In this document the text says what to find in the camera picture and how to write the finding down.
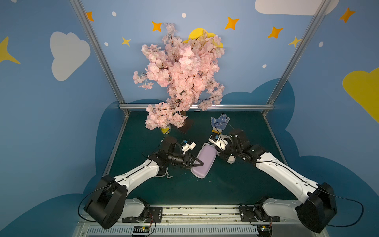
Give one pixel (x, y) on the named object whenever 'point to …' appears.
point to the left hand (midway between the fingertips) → (203, 165)
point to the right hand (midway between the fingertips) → (218, 144)
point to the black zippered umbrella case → (163, 169)
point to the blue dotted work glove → (219, 124)
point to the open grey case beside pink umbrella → (232, 150)
